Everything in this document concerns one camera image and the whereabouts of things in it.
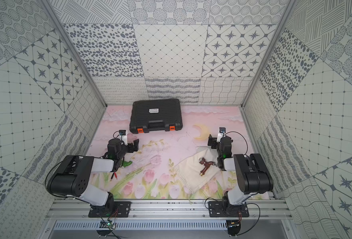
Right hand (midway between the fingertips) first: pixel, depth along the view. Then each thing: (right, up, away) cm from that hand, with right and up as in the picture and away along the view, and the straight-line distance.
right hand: (218, 136), depth 95 cm
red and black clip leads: (-63, -21, -9) cm, 67 cm away
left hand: (-58, -1, -1) cm, 58 cm away
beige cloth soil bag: (-14, -18, -8) cm, 24 cm away
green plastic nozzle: (-58, -16, -7) cm, 60 cm away
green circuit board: (-63, -41, -23) cm, 79 cm away
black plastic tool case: (-43, +15, +12) cm, 47 cm away
